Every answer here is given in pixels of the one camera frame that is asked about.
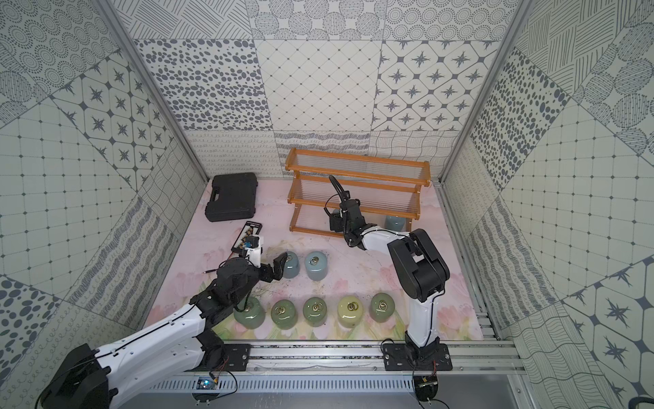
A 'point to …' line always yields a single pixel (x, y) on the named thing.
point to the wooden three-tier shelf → (318, 181)
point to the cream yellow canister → (350, 311)
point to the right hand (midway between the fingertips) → (342, 216)
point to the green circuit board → (205, 383)
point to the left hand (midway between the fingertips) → (279, 253)
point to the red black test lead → (222, 264)
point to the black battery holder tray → (249, 228)
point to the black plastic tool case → (233, 197)
